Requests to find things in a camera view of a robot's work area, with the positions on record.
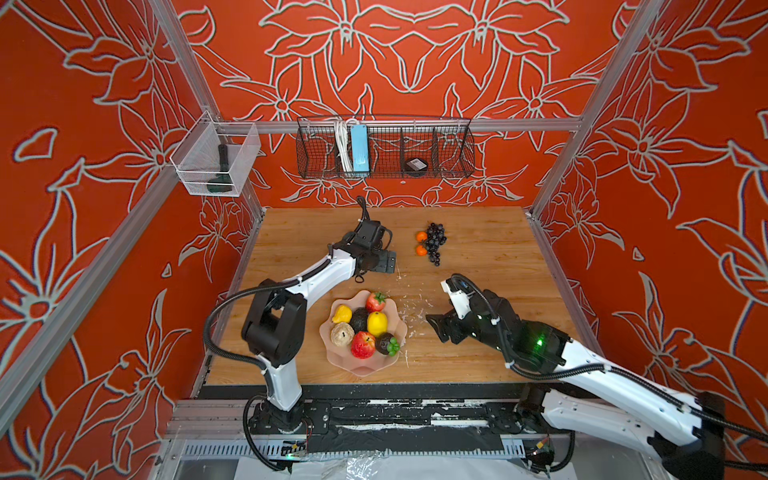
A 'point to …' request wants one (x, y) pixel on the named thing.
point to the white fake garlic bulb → (341, 334)
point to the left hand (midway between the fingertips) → (379, 256)
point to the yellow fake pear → (342, 314)
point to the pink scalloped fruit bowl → (341, 356)
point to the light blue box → (360, 153)
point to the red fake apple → (363, 345)
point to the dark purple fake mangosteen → (387, 344)
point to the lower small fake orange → (420, 250)
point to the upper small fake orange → (421, 236)
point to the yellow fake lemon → (377, 323)
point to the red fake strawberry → (375, 301)
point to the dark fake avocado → (359, 320)
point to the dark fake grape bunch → (435, 237)
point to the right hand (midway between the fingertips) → (433, 309)
